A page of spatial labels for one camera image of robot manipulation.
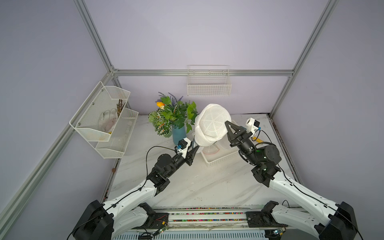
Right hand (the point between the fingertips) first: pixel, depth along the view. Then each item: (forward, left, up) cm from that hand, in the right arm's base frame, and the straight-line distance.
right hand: (223, 125), depth 59 cm
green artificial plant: (+17, +24, -8) cm, 30 cm away
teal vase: (+18, +23, -28) cm, 41 cm away
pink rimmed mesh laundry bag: (+13, +2, -40) cm, 42 cm away
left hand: (+2, +12, -17) cm, 20 cm away
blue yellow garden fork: (+21, -32, -40) cm, 55 cm away
